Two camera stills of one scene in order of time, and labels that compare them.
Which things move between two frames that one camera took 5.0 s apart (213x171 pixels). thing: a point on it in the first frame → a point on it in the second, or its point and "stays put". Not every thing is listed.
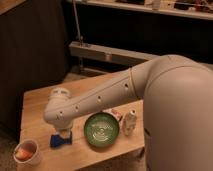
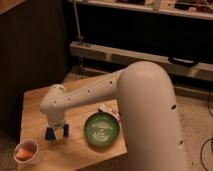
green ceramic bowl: x=101 y=129 stays put
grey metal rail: x=108 y=54 stays put
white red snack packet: x=118 y=115 stays put
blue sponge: x=57 y=141 → x=50 y=134
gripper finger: x=71 y=137 → x=66 y=130
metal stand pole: x=80 y=36 stays put
